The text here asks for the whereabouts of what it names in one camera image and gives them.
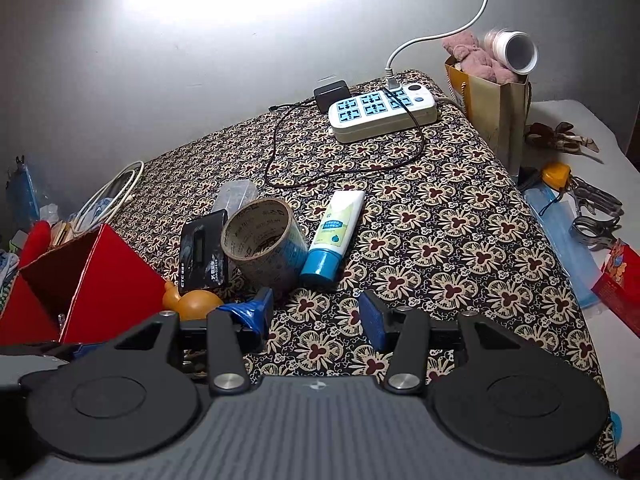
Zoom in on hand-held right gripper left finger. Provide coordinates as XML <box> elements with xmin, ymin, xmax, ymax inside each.
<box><xmin>107</xmin><ymin>287</ymin><xmax>275</xmax><ymax>397</ymax></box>

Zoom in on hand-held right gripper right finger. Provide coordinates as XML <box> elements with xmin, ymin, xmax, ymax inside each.
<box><xmin>360</xmin><ymin>290</ymin><xmax>533</xmax><ymax>396</ymax></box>

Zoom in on clear packing tape roll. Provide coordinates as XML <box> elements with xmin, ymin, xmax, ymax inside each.
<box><xmin>221</xmin><ymin>198</ymin><xmax>310</xmax><ymax>297</ymax></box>

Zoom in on orange gourd toy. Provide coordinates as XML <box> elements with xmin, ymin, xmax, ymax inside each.
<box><xmin>162</xmin><ymin>281</ymin><xmax>224</xmax><ymax>322</ymax></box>

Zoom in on black electronic device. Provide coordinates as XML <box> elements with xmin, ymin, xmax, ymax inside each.
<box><xmin>178</xmin><ymin>210</ymin><xmax>230</xmax><ymax>296</ymax></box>

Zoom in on white tube with blue cap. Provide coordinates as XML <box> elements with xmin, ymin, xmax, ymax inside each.
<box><xmin>299</xmin><ymin>190</ymin><xmax>366</xmax><ymax>288</ymax></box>

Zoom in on red cardboard box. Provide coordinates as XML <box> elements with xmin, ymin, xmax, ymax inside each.
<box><xmin>0</xmin><ymin>223</ymin><xmax>171</xmax><ymax>346</ymax></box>

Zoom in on clear plastic case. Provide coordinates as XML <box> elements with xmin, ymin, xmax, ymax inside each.
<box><xmin>211</xmin><ymin>180</ymin><xmax>259</xmax><ymax>217</ymax></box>

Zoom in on pile of clothes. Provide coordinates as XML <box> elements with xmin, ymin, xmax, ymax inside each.
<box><xmin>0</xmin><ymin>252</ymin><xmax>21</xmax><ymax>286</ymax></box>

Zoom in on red plush cushion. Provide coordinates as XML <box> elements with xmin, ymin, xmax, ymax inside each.
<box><xmin>27</xmin><ymin>221</ymin><xmax>53</xmax><ymax>261</ymax></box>

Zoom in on tan book stack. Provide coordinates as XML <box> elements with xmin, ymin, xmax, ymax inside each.
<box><xmin>50</xmin><ymin>217</ymin><xmax>78</xmax><ymax>247</ymax></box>

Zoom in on blue packet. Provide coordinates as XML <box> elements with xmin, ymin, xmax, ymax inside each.
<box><xmin>7</xmin><ymin>155</ymin><xmax>41</xmax><ymax>231</ymax></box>

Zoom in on blue white pamphlet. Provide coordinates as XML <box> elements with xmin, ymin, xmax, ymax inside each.
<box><xmin>82</xmin><ymin>197</ymin><xmax>116</xmax><ymax>221</ymax></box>

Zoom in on white power strip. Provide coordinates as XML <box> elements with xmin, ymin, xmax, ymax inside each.
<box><xmin>328</xmin><ymin>81</ymin><xmax>439</xmax><ymax>144</ymax></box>

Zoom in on blue plastic folder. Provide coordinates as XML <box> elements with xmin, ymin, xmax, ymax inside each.
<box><xmin>522</xmin><ymin>182</ymin><xmax>603</xmax><ymax>308</ymax></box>

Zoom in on orange plastic item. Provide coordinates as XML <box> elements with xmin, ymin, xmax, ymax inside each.
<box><xmin>542</xmin><ymin>161</ymin><xmax>572</xmax><ymax>192</ymax></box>

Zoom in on metal clip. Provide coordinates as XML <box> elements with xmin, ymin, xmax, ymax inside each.
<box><xmin>570</xmin><ymin>215</ymin><xmax>621</xmax><ymax>251</ymax></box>

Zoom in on gold paper gift bag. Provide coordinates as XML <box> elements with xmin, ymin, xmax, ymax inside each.
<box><xmin>445</xmin><ymin>57</ymin><xmax>533</xmax><ymax>176</ymax></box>

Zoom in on red packet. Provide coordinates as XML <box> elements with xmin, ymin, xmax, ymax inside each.
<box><xmin>591</xmin><ymin>239</ymin><xmax>640</xmax><ymax>338</ymax></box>

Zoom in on metal scissors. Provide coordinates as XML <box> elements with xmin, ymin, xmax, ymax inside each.
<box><xmin>570</xmin><ymin>176</ymin><xmax>625</xmax><ymax>216</ymax></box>

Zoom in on brown dried sprig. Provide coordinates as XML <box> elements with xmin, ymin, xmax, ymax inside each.
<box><xmin>525</xmin><ymin>121</ymin><xmax>601</xmax><ymax>153</ymax></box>

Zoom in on pink plush toy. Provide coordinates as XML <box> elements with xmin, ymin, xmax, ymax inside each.
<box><xmin>442</xmin><ymin>30</ymin><xmax>528</xmax><ymax>86</ymax></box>

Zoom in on white plastic cup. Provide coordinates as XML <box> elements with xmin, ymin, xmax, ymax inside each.
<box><xmin>482</xmin><ymin>30</ymin><xmax>540</xmax><ymax>76</ymax></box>

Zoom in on black power adapter with cable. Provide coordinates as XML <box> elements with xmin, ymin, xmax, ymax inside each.
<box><xmin>264</xmin><ymin>95</ymin><xmax>426</xmax><ymax>190</ymax></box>

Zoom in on white coiled cable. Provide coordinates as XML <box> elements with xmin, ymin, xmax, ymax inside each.
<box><xmin>75</xmin><ymin>161</ymin><xmax>146</xmax><ymax>233</ymax></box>

